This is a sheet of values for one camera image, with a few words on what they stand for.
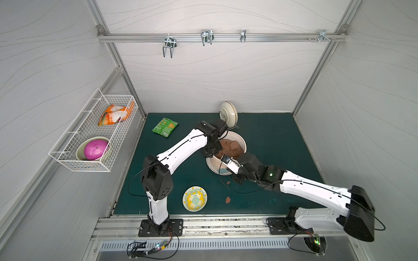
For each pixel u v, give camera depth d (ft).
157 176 1.49
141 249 2.26
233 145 2.92
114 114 2.35
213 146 2.22
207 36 2.51
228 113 3.25
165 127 3.60
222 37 2.57
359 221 1.26
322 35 2.51
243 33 2.37
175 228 2.41
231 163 2.13
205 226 2.46
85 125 2.14
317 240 2.35
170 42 2.57
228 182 2.82
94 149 1.87
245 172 1.98
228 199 2.69
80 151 1.89
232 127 3.52
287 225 2.16
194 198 2.67
